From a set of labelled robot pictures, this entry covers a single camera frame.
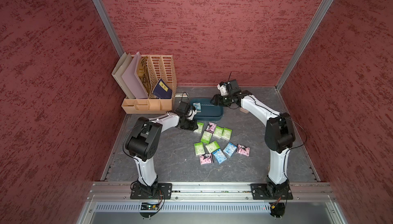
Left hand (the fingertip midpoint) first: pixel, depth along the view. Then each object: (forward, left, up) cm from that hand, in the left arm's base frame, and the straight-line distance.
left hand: (195, 129), depth 95 cm
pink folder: (+21, +39, +22) cm, 50 cm away
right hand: (+12, -11, +11) cm, 20 cm away
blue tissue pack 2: (-13, -20, +1) cm, 24 cm away
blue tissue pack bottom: (-17, -14, +1) cm, 22 cm away
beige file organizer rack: (+42, +31, +10) cm, 54 cm away
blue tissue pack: (+18, -1, +1) cm, 18 cm away
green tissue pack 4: (-13, -2, +1) cm, 13 cm away
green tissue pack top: (0, -3, 0) cm, 3 cm away
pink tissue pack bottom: (-18, -7, 0) cm, 19 cm away
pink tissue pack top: (+1, -10, +1) cm, 10 cm away
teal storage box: (+12, -9, +2) cm, 15 cm away
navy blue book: (+26, +25, +7) cm, 37 cm away
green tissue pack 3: (-3, -19, +1) cm, 20 cm away
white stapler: (+29, +13, 0) cm, 32 cm away
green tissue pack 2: (-2, -14, +1) cm, 15 cm away
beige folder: (+22, +46, +28) cm, 58 cm away
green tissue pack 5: (-12, -10, +1) cm, 15 cm away
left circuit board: (-40, +23, -4) cm, 46 cm away
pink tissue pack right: (-13, -28, +1) cm, 31 cm away
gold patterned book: (+31, +36, +20) cm, 52 cm away
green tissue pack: (-5, -7, +1) cm, 9 cm away
